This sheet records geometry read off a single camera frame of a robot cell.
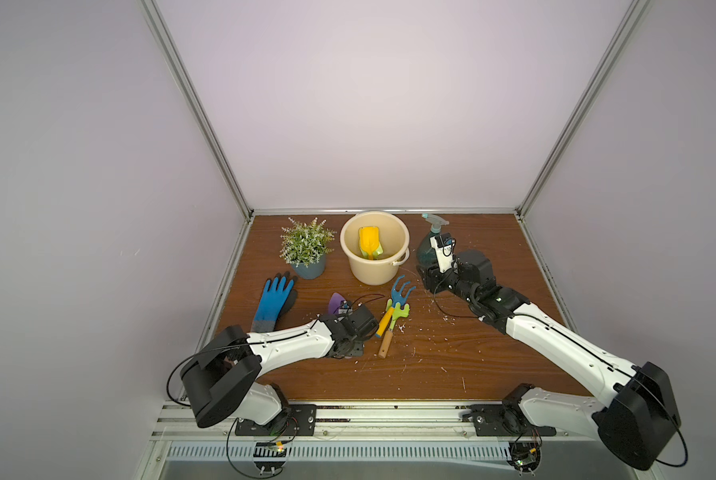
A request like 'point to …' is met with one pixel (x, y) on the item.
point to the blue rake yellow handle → (401, 297)
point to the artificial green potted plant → (305, 247)
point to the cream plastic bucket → (394, 240)
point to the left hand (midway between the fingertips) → (357, 345)
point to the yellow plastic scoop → (369, 239)
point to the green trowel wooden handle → (378, 252)
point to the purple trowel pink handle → (334, 303)
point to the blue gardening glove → (269, 304)
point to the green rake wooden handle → (397, 313)
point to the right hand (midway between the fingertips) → (427, 256)
